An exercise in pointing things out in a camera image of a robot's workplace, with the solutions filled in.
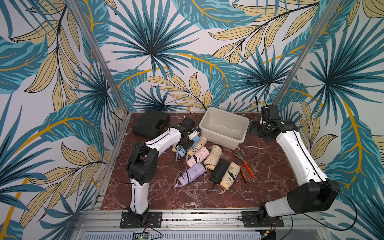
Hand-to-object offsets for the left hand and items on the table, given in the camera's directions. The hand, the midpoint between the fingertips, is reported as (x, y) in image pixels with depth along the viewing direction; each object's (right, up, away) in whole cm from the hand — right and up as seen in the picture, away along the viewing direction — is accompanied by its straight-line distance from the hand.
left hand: (186, 145), depth 93 cm
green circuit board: (-21, -41, -21) cm, 51 cm away
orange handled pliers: (+33, -10, +1) cm, 35 cm away
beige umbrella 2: (+10, +1, +4) cm, 11 cm away
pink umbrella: (+8, -7, -1) cm, 10 cm away
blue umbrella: (-2, -3, -2) cm, 5 cm away
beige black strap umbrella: (+25, -16, -8) cm, 31 cm away
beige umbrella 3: (+17, -7, -3) cm, 18 cm away
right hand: (+38, +9, -13) cm, 41 cm away
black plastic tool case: (-25, +14, +11) cm, 30 cm away
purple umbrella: (+4, -15, -7) cm, 17 cm away
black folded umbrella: (+21, -12, -3) cm, 24 cm away
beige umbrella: (-8, -3, +3) cm, 9 cm away
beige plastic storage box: (+26, +10, +17) cm, 33 cm away
